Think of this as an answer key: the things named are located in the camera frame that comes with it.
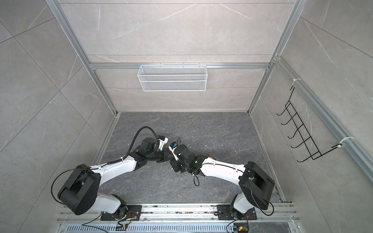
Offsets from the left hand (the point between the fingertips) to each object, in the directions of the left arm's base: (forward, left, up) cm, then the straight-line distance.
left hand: (176, 152), depth 83 cm
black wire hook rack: (-14, -58, +24) cm, 64 cm away
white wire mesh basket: (+49, +2, +18) cm, 53 cm away
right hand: (-3, +2, -2) cm, 5 cm away
